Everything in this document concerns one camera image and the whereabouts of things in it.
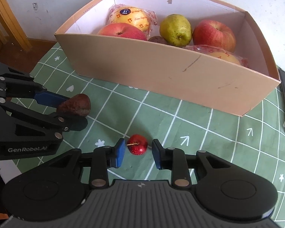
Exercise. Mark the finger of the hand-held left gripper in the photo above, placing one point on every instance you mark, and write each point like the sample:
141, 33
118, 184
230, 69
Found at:
38, 116
51, 99

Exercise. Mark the red apple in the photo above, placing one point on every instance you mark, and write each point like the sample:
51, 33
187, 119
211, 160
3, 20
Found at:
215, 35
123, 31

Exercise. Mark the small red hawthorn fruit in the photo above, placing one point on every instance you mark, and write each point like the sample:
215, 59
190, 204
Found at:
137, 146

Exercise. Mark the yellow lemon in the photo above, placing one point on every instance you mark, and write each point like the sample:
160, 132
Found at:
134, 16
220, 56

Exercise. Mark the green checked tablecloth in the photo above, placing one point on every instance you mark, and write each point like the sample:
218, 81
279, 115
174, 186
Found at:
204, 133

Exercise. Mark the wooden door frame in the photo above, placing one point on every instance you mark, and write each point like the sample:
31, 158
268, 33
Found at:
8, 16

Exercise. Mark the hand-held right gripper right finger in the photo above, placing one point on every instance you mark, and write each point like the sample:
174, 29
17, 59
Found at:
158, 154

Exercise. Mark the brown cardboard box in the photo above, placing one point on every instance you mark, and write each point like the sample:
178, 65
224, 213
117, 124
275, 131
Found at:
156, 71

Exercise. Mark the wrinkled dark brown fruit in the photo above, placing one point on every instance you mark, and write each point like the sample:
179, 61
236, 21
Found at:
158, 40
76, 104

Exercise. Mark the green pear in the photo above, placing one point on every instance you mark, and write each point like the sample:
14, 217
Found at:
175, 29

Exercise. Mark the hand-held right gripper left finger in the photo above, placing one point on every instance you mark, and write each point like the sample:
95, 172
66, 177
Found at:
120, 153

